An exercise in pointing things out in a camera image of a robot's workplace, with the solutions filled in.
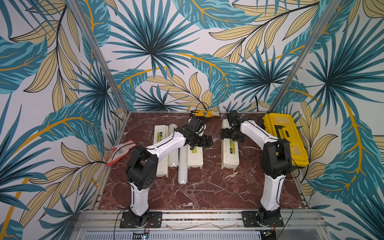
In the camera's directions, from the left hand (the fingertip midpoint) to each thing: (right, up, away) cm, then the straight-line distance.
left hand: (206, 145), depth 87 cm
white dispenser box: (-29, +7, +9) cm, 32 cm away
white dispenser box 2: (-7, -7, 0) cm, 10 cm away
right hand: (+16, +3, +9) cm, 18 cm away
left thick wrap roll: (-20, -8, +2) cm, 22 cm away
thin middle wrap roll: (-14, -12, 0) cm, 18 cm away
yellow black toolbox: (+46, +11, +3) cm, 48 cm away
